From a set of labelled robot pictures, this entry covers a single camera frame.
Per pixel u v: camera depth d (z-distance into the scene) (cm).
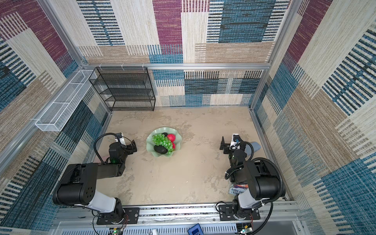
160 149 92
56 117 70
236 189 79
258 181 46
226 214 73
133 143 87
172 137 95
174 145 92
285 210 76
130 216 74
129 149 83
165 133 98
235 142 75
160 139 92
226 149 81
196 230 65
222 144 81
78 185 46
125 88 110
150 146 94
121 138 82
